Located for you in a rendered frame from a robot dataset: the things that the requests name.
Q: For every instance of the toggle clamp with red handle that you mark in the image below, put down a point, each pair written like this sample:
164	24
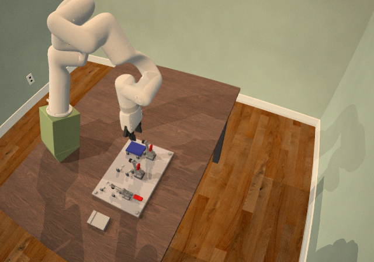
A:
124	194
137	174

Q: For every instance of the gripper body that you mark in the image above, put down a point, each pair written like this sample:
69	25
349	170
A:
131	120

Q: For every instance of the blue flat plate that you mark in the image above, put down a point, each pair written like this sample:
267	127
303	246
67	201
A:
136	149

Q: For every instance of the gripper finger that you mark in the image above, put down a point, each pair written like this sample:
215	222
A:
138	128
127	133

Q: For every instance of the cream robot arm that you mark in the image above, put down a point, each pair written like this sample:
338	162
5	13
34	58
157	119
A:
72	43

